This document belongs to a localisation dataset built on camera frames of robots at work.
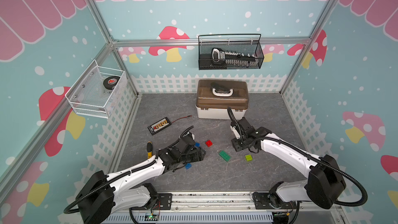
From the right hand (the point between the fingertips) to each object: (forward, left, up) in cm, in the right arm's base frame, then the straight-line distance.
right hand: (236, 143), depth 85 cm
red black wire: (+24, +28, -7) cm, 38 cm away
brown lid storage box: (+24, +12, +13) cm, 29 cm away
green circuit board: (-32, +43, -9) cm, 54 cm away
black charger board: (+16, +47, -5) cm, 50 cm away
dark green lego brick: (-4, +6, -8) cm, 11 cm away
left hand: (-7, +20, 0) cm, 21 cm away
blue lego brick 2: (-10, +27, -7) cm, 29 cm away
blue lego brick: (+3, +22, -8) cm, 24 cm away
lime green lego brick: (-6, -7, -7) cm, 12 cm away
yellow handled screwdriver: (+1, +51, -8) cm, 51 cm away
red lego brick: (+3, +15, -6) cm, 17 cm away
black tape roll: (+22, +66, +27) cm, 74 cm away
